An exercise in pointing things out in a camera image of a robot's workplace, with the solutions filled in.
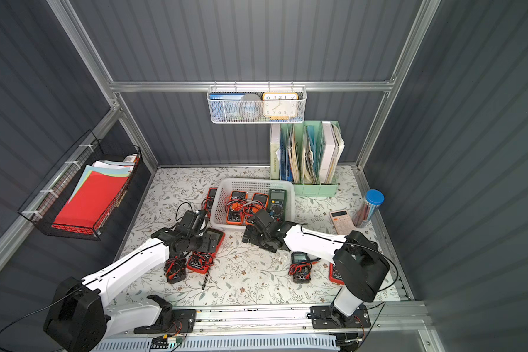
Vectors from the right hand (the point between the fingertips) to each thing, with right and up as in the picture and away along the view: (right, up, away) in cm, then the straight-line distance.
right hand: (254, 237), depth 86 cm
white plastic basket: (-3, +21, +26) cm, 33 cm away
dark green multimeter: (+10, +12, +13) cm, 20 cm away
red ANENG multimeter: (-20, -9, -2) cm, 22 cm away
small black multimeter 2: (-30, -11, -4) cm, 32 cm away
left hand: (-20, -1, -1) cm, 20 cm away
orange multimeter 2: (+2, +13, +13) cm, 19 cm away
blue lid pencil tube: (+46, +16, -3) cm, 49 cm away
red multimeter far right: (+30, -13, -5) cm, 33 cm away
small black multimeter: (+18, -9, -5) cm, 21 cm away
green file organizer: (+23, +35, +10) cm, 43 cm away
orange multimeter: (-10, +11, +13) cm, 20 cm away
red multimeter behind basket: (-23, +12, +13) cm, 29 cm away
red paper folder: (-49, +15, -20) cm, 55 cm away
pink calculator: (+38, +5, +11) cm, 40 cm away
